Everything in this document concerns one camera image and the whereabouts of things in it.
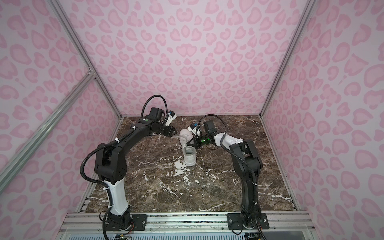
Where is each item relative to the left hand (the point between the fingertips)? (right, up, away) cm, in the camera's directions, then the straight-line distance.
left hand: (174, 128), depth 94 cm
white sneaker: (+9, -14, 0) cm, 17 cm away
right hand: (+10, -9, -1) cm, 13 cm away
